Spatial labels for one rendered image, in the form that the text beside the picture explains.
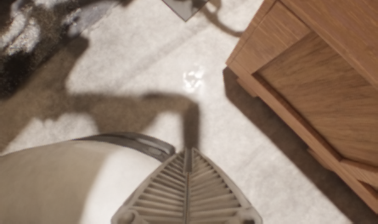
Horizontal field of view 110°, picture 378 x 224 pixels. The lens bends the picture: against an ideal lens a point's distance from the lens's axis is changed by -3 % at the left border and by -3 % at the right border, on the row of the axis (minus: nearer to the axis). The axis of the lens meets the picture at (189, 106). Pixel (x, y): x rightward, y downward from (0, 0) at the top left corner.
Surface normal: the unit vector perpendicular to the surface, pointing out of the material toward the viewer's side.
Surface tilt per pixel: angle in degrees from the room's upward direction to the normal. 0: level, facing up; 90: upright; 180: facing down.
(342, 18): 90
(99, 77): 0
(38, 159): 53
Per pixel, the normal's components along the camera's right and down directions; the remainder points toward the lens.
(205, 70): -0.03, -0.07
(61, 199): 0.07, -0.46
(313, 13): -0.71, 0.70
